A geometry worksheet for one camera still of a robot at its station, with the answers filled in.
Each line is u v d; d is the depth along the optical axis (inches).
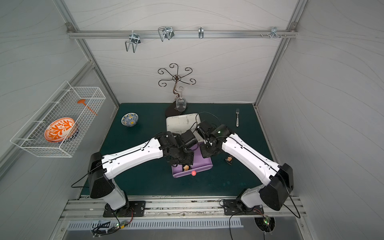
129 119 42.7
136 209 29.0
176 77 36.5
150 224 27.6
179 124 32.1
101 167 16.7
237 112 45.8
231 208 29.4
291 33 30.7
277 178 15.8
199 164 27.0
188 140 22.3
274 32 30.1
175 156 23.9
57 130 24.8
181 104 38.1
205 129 23.0
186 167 28.8
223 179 33.4
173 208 29.5
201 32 28.6
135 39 30.8
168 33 30.1
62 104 27.7
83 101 30.8
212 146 22.4
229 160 35.2
